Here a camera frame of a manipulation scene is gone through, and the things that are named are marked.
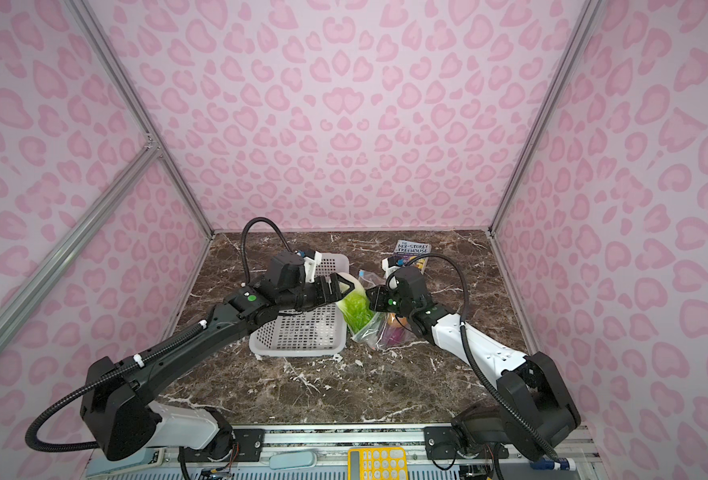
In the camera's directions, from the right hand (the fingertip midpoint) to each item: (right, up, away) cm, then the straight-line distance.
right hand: (366, 290), depth 82 cm
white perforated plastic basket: (-15, -14, +11) cm, 24 cm away
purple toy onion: (+9, -14, +4) cm, 17 cm away
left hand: (-5, +2, -7) cm, 9 cm away
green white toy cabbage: (-3, -4, -5) cm, 7 cm away
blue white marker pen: (+46, -38, -13) cm, 61 cm away
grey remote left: (-58, -36, -16) cm, 71 cm away
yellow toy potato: (+7, -8, -3) cm, 11 cm away
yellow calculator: (+3, -39, -12) cm, 41 cm away
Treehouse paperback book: (+15, +12, +29) cm, 34 cm away
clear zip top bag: (+4, -12, +3) cm, 13 cm away
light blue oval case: (-18, -38, -13) cm, 44 cm away
